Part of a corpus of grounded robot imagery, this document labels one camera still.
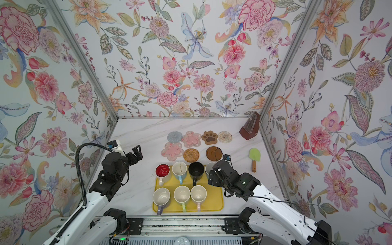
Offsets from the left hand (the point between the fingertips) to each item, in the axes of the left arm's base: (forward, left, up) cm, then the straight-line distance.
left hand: (136, 148), depth 79 cm
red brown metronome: (+23, -68, -11) cm, 73 cm away
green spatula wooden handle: (+8, -70, -21) cm, 73 cm away
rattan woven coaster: (+8, -28, -20) cm, 35 cm away
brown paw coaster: (+23, -41, -20) cm, 51 cm away
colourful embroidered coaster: (+23, -53, -20) cm, 61 cm away
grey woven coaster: (+23, -16, -20) cm, 35 cm away
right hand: (-12, -40, -7) cm, 43 cm away
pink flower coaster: (+22, -28, -21) cm, 42 cm away
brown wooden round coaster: (+9, -43, -21) cm, 49 cm away
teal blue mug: (-5, -39, -12) cm, 41 cm away
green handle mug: (-18, -24, -16) cm, 34 cm away
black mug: (-6, -31, -14) cm, 34 cm away
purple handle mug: (-19, -12, -19) cm, 29 cm away
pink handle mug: (-17, -32, -19) cm, 41 cm away
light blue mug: (-4, -21, -17) cm, 28 cm away
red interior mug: (-4, -11, -18) cm, 21 cm away
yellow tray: (-21, -19, -11) cm, 31 cm away
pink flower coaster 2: (+12, -16, -21) cm, 28 cm away
